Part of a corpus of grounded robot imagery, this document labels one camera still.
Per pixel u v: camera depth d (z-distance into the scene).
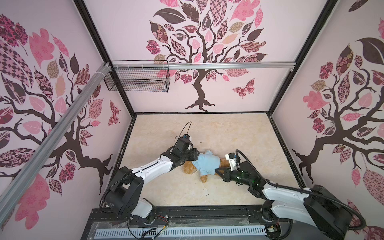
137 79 1.22
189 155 0.77
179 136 0.79
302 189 0.48
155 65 0.90
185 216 0.75
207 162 0.82
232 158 0.74
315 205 0.43
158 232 0.70
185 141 0.67
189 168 0.85
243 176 0.69
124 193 0.43
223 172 0.76
